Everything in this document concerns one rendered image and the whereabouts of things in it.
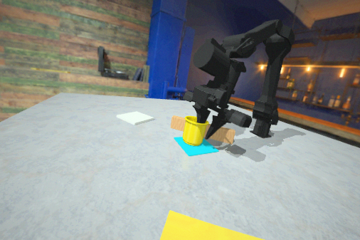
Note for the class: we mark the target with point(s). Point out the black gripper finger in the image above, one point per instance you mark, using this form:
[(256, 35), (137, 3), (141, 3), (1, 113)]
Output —
[(216, 124), (202, 115)]

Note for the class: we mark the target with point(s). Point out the tan wooden plank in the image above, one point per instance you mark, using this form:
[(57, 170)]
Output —
[(223, 134)]

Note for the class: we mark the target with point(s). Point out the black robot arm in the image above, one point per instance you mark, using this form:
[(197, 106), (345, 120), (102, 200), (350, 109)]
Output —
[(215, 60)]

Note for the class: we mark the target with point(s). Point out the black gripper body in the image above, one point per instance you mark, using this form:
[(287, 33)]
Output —
[(238, 118)]

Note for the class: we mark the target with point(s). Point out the yellow rectangular block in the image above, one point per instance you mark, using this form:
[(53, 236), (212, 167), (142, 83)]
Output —
[(183, 227)]

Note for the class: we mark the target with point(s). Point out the white flat square pad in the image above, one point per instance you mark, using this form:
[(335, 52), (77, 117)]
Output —
[(135, 118)]

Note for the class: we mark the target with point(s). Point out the yellow cup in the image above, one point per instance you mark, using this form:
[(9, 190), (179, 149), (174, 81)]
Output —
[(193, 131)]

